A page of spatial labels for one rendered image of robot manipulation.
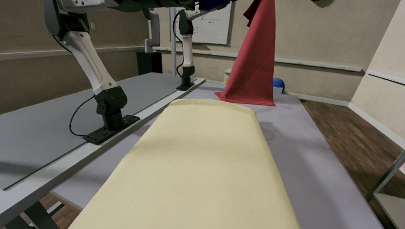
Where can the cream pillow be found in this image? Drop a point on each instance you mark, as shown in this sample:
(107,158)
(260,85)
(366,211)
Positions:
(203,164)

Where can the red pillowcase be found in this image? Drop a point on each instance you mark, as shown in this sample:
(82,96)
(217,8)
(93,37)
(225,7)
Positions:
(251,77)

